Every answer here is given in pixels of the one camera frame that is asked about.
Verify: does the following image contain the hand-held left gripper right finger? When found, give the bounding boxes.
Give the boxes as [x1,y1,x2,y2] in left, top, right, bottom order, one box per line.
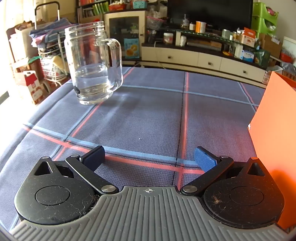
[180,146,272,196]

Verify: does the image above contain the green plastic bins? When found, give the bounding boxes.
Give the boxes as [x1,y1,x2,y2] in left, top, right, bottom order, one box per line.
[252,2,279,41]

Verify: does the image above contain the green foil bag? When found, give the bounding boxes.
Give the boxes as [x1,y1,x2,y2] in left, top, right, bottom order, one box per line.
[254,49,271,67]

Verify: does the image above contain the blue and white carton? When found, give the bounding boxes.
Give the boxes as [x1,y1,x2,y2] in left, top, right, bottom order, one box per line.
[242,50,255,62]

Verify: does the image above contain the black television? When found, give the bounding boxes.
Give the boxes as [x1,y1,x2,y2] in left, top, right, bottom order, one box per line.
[167,0,253,30]

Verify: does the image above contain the wire shopping trolley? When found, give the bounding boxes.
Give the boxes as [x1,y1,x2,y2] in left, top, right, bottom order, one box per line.
[29,2,70,81]

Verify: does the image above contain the clear glass handled jar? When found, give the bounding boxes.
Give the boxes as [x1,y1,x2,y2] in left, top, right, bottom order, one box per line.
[64,21,123,106]

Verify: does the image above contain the plaid blue tablecloth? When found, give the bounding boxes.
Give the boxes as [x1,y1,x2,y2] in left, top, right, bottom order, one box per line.
[0,66,269,232]

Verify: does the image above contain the white TV stand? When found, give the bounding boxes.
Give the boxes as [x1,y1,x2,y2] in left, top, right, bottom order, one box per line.
[141,28,266,81]

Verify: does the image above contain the red planter box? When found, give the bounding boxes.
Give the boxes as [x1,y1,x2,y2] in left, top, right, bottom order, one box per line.
[109,3,127,11]

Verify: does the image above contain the dark bookshelf with books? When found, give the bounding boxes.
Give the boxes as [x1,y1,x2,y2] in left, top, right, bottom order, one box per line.
[77,0,109,24]

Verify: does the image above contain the orange cardboard box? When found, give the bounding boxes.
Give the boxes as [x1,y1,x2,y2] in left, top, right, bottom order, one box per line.
[248,71,296,230]

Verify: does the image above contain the red and white carton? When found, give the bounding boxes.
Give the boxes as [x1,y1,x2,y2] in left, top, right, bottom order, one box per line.
[242,27,257,45]

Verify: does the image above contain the red house print carton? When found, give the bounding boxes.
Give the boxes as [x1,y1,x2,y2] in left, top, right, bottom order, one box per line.
[15,71,50,105]

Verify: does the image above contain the white glass-door cabinet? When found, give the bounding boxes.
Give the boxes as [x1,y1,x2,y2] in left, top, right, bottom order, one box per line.
[103,10,148,62]

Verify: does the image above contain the pink plastic basket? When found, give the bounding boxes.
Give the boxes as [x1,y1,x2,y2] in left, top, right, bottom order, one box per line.
[146,16,165,30]

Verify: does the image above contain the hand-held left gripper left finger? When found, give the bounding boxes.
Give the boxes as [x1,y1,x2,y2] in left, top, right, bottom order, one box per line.
[27,146,119,195]

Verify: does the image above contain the blue snack bag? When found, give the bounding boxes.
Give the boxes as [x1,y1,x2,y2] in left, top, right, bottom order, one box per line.
[124,38,140,58]

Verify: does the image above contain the open brown cardboard box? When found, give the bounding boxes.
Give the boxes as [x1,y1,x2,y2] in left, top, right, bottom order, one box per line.
[259,34,282,58]

